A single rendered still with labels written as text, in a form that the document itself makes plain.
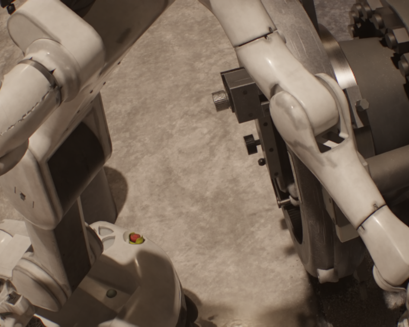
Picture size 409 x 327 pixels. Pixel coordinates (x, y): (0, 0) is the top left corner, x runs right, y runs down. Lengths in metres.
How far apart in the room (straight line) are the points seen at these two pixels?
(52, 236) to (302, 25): 0.65
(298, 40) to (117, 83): 1.82
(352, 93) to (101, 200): 1.25
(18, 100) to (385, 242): 0.54
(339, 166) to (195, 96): 1.86
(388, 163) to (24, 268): 0.85
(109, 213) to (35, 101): 1.62
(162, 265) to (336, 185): 0.87
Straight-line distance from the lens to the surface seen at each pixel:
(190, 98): 2.82
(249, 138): 1.84
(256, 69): 1.04
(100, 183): 2.29
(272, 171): 1.73
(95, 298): 1.82
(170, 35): 3.27
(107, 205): 2.35
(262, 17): 1.04
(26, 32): 0.85
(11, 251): 1.87
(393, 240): 0.97
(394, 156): 1.25
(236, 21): 1.03
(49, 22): 0.83
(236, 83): 1.49
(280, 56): 1.03
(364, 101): 1.20
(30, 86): 0.78
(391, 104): 1.53
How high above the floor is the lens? 1.66
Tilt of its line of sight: 42 degrees down
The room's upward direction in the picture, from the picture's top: 17 degrees counter-clockwise
